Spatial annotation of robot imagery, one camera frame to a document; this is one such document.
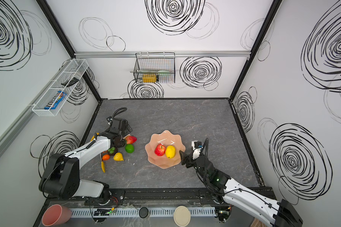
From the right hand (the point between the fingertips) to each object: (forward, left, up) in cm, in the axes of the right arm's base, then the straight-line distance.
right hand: (185, 150), depth 79 cm
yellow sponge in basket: (+38, +22, +22) cm, 49 cm away
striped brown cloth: (-31, -33, -10) cm, 46 cm away
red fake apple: (+2, +15, -5) cm, 16 cm away
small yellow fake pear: (-1, +40, -7) cm, 41 cm away
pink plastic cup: (-30, +61, -6) cm, 69 cm away
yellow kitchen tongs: (+13, +61, -8) cm, 63 cm away
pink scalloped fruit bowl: (+12, +11, -7) cm, 18 cm away
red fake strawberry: (+10, +35, -6) cm, 36 cm away
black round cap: (-29, +19, -1) cm, 35 cm away
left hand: (+15, +38, -2) cm, 41 cm away
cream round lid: (-30, +2, -4) cm, 30 cm away
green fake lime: (+5, +35, -8) cm, 36 cm away
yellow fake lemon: (+2, +8, -5) cm, 10 cm away
